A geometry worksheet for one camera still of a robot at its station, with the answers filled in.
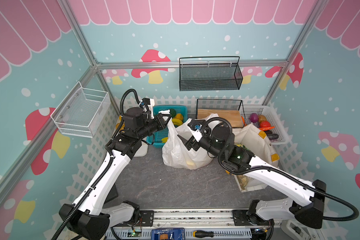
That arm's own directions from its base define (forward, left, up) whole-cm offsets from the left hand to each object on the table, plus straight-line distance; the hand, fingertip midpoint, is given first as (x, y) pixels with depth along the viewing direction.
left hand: (171, 119), depth 68 cm
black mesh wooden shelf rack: (+42, -42, -34) cm, 68 cm away
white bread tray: (+3, +22, -36) cm, 43 cm away
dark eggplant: (+11, -62, -27) cm, 68 cm away
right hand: (-5, -7, +1) cm, 9 cm away
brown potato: (+32, -64, -32) cm, 78 cm away
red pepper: (+24, -62, -30) cm, 73 cm away
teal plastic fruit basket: (+31, -2, -31) cm, 44 cm away
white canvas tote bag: (+6, -44, -21) cm, 49 cm away
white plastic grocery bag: (-8, -2, -17) cm, 19 cm away
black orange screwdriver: (-40, -16, -34) cm, 55 cm away
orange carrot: (+20, -62, -30) cm, 71 cm away
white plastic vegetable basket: (+37, -57, -32) cm, 75 cm away
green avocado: (+33, +3, -29) cm, 44 cm away
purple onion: (+32, -57, -32) cm, 73 cm away
